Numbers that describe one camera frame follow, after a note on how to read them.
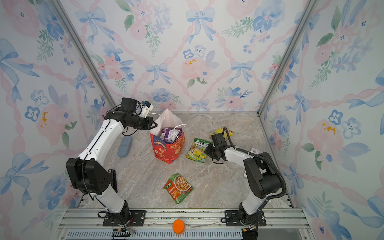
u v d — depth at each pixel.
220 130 1.06
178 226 0.66
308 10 0.70
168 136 0.84
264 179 0.47
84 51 0.84
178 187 0.83
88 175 0.45
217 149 0.81
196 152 0.95
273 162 0.49
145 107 0.75
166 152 0.82
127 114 0.62
